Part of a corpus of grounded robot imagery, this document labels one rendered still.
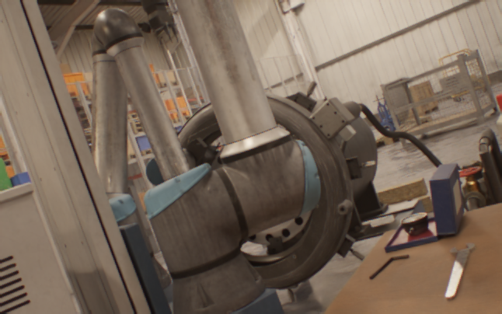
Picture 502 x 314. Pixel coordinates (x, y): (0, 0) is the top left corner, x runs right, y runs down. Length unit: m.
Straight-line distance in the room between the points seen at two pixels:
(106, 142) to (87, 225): 0.61
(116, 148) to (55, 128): 0.58
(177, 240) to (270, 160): 0.23
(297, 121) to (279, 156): 0.85
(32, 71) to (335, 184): 1.12
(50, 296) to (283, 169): 0.48
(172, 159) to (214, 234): 0.57
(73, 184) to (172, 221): 0.21
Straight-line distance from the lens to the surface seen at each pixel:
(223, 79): 1.06
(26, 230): 0.96
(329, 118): 1.87
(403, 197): 3.64
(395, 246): 1.15
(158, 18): 1.76
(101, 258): 1.09
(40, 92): 1.11
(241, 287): 1.04
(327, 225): 1.92
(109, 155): 1.66
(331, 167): 1.88
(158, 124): 1.57
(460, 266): 0.93
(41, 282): 0.96
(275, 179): 1.04
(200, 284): 1.04
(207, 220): 1.02
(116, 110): 1.69
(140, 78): 1.59
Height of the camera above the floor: 0.77
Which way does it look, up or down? 1 degrees down
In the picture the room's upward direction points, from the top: 20 degrees counter-clockwise
